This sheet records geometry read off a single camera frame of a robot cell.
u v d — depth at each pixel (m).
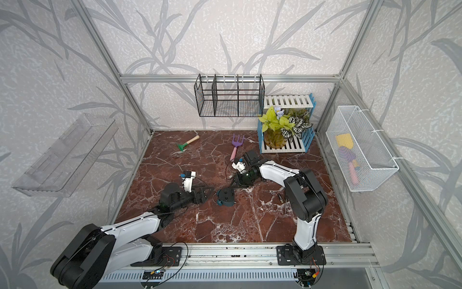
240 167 0.86
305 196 0.49
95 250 0.41
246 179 0.79
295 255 0.65
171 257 0.73
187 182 0.76
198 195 0.74
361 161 0.63
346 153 0.87
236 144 1.14
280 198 0.89
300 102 0.97
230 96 1.06
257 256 0.75
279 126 0.91
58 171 0.65
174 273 0.71
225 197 0.86
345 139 0.86
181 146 1.12
